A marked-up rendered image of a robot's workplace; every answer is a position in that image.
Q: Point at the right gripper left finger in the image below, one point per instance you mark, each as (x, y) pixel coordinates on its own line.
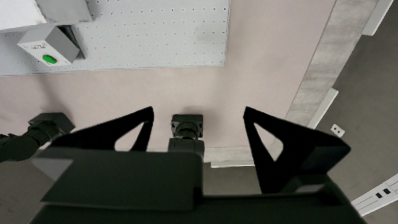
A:
(103, 136)

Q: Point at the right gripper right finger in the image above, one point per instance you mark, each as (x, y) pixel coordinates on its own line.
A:
(305, 150)

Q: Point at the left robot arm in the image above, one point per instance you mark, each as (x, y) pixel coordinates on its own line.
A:
(15, 148)

